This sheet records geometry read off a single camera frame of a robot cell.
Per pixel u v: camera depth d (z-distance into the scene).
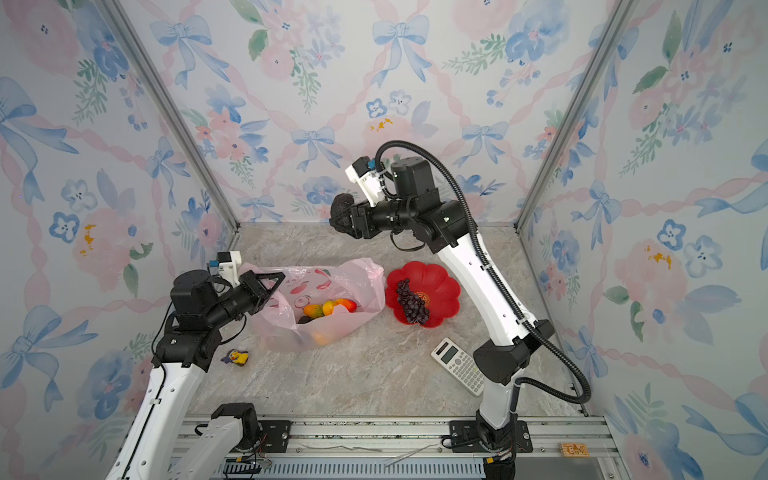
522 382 0.52
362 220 0.54
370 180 0.56
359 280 0.88
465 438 0.73
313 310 0.90
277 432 0.75
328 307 0.86
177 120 0.88
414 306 0.93
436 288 1.01
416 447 0.73
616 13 0.69
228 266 0.64
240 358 0.84
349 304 0.92
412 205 0.49
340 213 0.58
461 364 0.84
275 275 0.70
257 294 0.60
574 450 0.72
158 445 0.41
